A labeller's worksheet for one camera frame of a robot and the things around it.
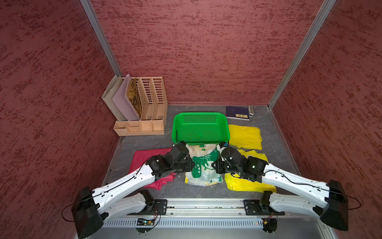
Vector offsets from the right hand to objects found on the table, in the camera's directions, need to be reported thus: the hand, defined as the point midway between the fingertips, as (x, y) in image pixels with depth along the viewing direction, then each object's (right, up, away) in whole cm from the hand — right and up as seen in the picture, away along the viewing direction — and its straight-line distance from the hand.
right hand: (212, 169), depth 75 cm
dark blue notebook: (+25, +31, +40) cm, 56 cm away
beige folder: (-60, +39, +9) cm, 72 cm away
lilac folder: (-54, +38, +13) cm, 67 cm away
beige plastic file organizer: (-43, +36, +42) cm, 70 cm away
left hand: (-10, +1, 0) cm, 10 cm away
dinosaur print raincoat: (-4, +6, +3) cm, 8 cm away
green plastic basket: (-8, +19, +31) cm, 37 cm away
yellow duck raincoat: (+17, -11, +6) cm, 21 cm away
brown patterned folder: (-51, +42, +24) cm, 71 cm away
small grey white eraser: (+34, +29, +38) cm, 59 cm away
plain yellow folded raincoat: (+28, +14, +25) cm, 40 cm away
